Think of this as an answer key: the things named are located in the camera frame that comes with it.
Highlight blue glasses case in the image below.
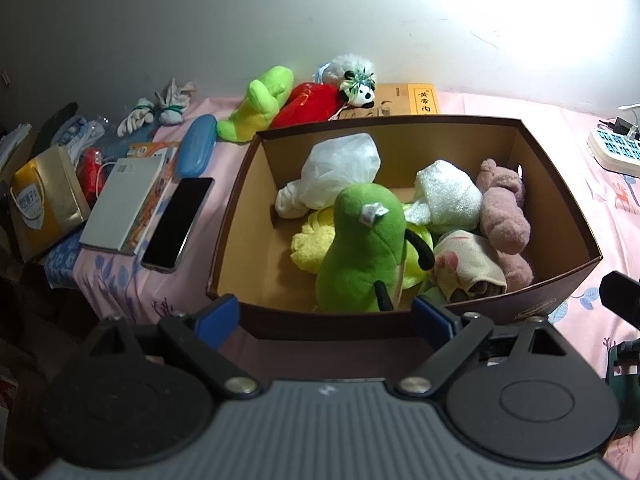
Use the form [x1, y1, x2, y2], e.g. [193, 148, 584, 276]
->
[178, 114, 218, 178]

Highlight white power strip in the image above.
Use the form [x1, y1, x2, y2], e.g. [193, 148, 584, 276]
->
[587, 126, 640, 178]

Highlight orange picture book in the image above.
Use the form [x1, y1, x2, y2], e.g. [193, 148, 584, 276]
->
[120, 141, 181, 256]

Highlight red plush toy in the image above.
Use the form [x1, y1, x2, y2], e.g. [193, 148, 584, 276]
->
[268, 81, 346, 129]

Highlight black folding phone stand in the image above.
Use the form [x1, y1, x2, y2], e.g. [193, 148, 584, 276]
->
[597, 270, 640, 441]

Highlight white gloves bundle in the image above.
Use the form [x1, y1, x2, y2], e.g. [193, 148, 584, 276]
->
[117, 97, 156, 137]

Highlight brown cardboard box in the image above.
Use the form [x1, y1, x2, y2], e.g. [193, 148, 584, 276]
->
[206, 114, 603, 342]

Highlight small panda plush toy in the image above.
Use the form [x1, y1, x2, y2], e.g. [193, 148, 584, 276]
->
[337, 71, 377, 109]

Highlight black smartphone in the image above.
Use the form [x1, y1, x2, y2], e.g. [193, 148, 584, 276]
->
[141, 177, 216, 274]

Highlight white fluffy plush ball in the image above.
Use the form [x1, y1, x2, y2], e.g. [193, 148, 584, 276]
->
[320, 54, 376, 86]

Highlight white flat notebook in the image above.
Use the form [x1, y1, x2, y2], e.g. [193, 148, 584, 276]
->
[79, 150, 171, 252]

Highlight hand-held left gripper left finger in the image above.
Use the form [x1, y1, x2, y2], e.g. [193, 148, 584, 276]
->
[82, 294, 263, 401]

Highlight yellow book box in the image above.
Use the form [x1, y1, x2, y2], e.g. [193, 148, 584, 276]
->
[330, 83, 442, 121]

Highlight pink plush toy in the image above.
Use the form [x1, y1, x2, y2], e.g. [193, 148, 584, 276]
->
[475, 158, 535, 291]

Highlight grey beige socks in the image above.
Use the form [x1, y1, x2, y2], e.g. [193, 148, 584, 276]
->
[432, 230, 508, 306]

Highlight red pouch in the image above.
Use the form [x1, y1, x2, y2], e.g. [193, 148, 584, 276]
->
[76, 147, 113, 208]

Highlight green caterpillar plush toy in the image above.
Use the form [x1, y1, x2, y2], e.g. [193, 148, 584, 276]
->
[216, 65, 295, 143]

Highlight black charger plug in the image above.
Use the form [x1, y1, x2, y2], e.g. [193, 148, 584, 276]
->
[600, 116, 638, 138]

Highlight blue patterned cloth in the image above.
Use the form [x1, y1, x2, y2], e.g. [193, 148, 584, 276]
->
[44, 230, 86, 291]

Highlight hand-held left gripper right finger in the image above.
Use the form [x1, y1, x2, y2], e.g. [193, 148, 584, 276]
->
[397, 294, 583, 401]

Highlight yellow tissue box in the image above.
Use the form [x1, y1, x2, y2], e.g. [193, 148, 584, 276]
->
[10, 146, 92, 263]

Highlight green plush toy black leaves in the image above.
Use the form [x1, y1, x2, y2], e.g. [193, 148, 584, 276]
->
[315, 182, 436, 313]

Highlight clear plastic bag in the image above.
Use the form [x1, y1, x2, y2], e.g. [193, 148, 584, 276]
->
[52, 115, 108, 161]

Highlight pink printed bedsheet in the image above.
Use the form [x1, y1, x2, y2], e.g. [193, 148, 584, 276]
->
[70, 91, 640, 466]

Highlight yellow-green fluffy cloth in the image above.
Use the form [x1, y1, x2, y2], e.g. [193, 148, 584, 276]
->
[291, 207, 436, 291]

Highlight white plastic bag bundle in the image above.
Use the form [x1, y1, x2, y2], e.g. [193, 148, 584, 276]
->
[274, 132, 383, 220]

